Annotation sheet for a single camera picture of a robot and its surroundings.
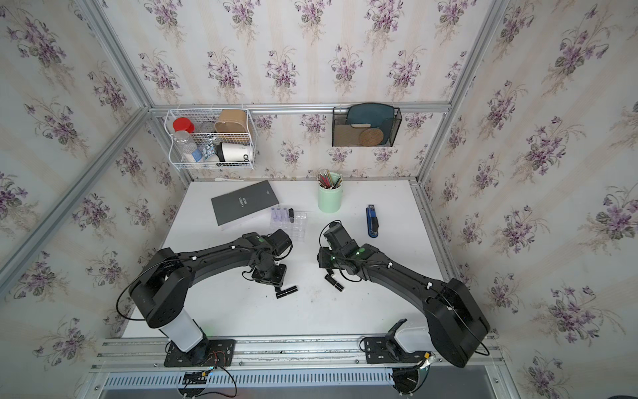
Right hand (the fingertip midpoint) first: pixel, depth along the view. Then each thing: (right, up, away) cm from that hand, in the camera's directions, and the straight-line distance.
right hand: (324, 257), depth 84 cm
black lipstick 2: (-13, -12, 0) cm, 18 cm away
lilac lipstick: (-16, +14, +14) cm, 25 cm away
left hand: (-15, -10, 0) cm, 18 cm away
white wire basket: (-43, +44, +10) cm, 62 cm away
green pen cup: (+2, +23, +14) cm, 27 cm away
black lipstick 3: (+3, -10, +3) cm, 11 cm away
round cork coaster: (+19, +45, +14) cm, 51 cm away
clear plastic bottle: (-49, +39, +2) cm, 63 cm away
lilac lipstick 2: (-18, +14, +14) cm, 27 cm away
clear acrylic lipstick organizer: (-11, +8, +14) cm, 20 cm away
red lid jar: (-53, +48, +7) cm, 72 cm away
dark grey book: (-36, +19, +23) cm, 47 cm away
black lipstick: (-13, +15, +14) cm, 24 cm away
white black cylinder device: (-35, +38, +9) cm, 52 cm away
